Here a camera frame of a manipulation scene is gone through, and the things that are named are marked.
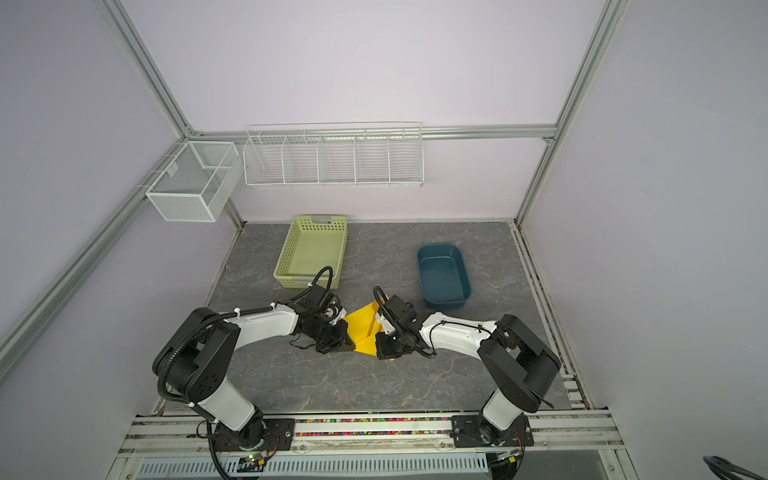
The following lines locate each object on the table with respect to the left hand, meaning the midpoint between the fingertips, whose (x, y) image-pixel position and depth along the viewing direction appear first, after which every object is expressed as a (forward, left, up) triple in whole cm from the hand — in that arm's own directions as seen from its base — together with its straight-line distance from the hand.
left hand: (354, 350), depth 86 cm
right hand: (-2, -7, 0) cm, 7 cm away
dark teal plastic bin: (+27, -31, -3) cm, 41 cm away
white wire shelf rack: (+61, +6, +25) cm, 66 cm away
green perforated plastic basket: (+44, +17, -2) cm, 47 cm away
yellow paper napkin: (+9, -2, -3) cm, 9 cm away
